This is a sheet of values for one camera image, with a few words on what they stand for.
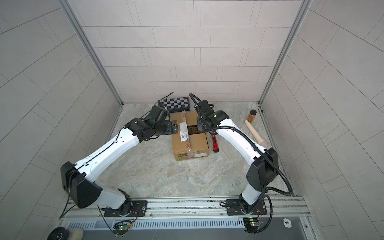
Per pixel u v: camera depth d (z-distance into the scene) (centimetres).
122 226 65
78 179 38
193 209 72
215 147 92
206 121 56
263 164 42
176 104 112
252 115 99
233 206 71
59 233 57
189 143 79
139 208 71
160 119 58
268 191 49
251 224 68
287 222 68
